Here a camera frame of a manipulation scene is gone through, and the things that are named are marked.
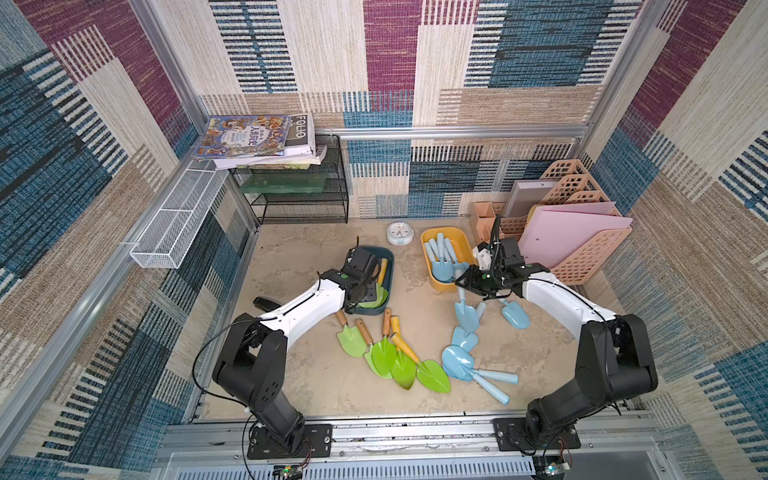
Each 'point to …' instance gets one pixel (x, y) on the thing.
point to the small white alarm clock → (400, 234)
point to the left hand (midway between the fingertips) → (365, 288)
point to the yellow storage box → (462, 248)
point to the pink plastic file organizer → (575, 268)
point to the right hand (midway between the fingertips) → (457, 279)
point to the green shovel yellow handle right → (428, 370)
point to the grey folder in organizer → (525, 196)
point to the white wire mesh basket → (164, 241)
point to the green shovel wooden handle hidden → (368, 354)
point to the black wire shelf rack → (287, 196)
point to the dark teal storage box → (381, 252)
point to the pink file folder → (555, 233)
